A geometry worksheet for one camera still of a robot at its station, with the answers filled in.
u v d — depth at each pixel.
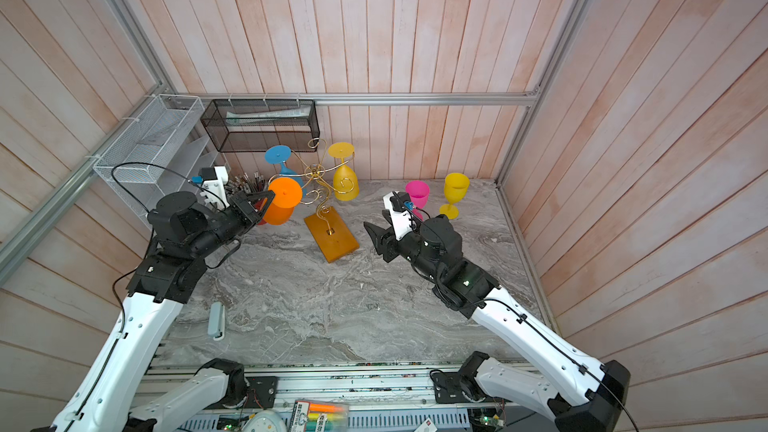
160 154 0.76
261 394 0.73
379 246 0.57
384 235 0.57
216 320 0.82
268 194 0.63
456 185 0.99
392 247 0.58
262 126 1.06
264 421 0.69
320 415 0.69
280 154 0.82
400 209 0.53
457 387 0.66
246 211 0.55
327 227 1.01
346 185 0.90
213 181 0.57
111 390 0.38
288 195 0.66
